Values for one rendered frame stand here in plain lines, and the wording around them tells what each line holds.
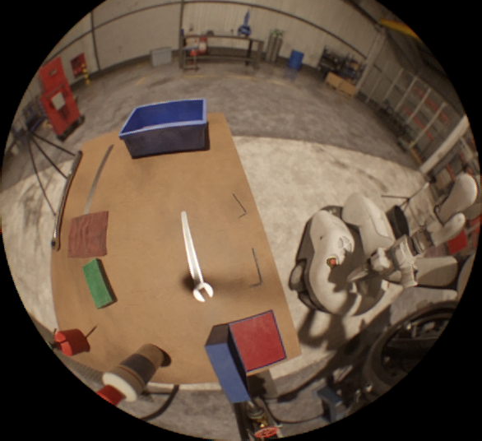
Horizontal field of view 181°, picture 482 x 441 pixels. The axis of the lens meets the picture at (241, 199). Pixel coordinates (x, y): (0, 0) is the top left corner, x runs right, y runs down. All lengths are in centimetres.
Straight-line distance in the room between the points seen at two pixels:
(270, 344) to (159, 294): 29
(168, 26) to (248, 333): 791
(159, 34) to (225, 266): 778
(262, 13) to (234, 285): 797
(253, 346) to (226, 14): 784
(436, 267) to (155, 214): 84
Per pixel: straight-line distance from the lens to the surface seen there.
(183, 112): 67
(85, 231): 55
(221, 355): 29
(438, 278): 59
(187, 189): 45
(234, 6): 771
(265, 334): 42
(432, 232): 42
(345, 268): 69
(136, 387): 34
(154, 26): 787
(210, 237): 39
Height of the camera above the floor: 85
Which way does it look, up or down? 60 degrees down
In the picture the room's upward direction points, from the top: 17 degrees clockwise
